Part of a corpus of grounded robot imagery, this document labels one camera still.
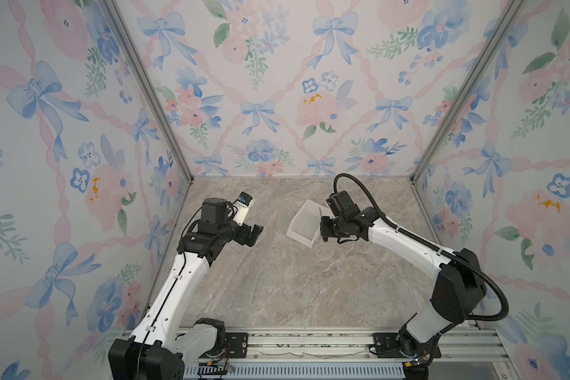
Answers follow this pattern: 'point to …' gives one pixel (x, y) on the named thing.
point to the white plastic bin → (305, 225)
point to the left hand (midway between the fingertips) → (250, 219)
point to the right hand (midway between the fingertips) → (322, 227)
